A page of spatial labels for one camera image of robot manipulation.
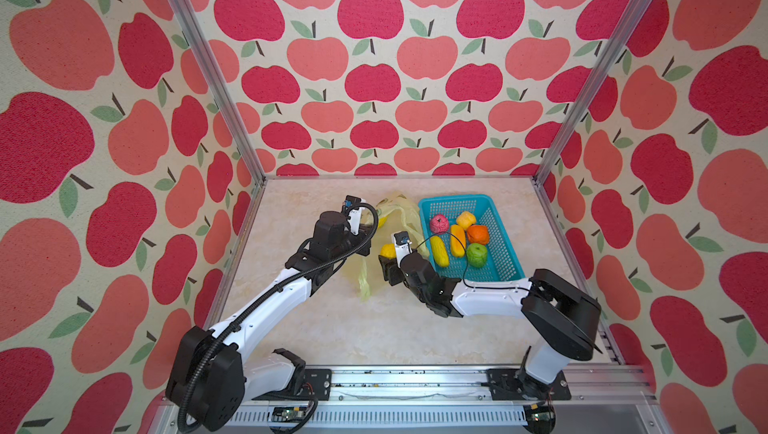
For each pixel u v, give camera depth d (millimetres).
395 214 858
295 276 539
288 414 716
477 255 918
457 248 956
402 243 745
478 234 981
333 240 638
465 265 971
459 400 734
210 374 402
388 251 834
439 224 1008
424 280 655
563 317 460
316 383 751
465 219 1018
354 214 714
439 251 949
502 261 910
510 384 734
